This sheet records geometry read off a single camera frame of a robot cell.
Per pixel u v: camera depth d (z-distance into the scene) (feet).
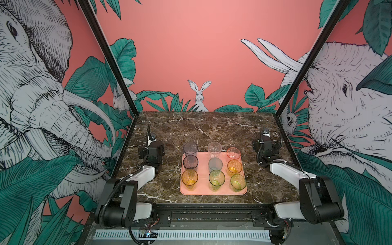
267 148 2.26
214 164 2.85
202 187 2.75
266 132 2.56
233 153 3.08
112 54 2.89
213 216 2.61
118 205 1.37
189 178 2.73
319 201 1.41
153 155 2.27
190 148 3.20
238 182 2.80
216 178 2.66
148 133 2.45
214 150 3.30
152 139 2.50
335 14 2.34
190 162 2.86
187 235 2.30
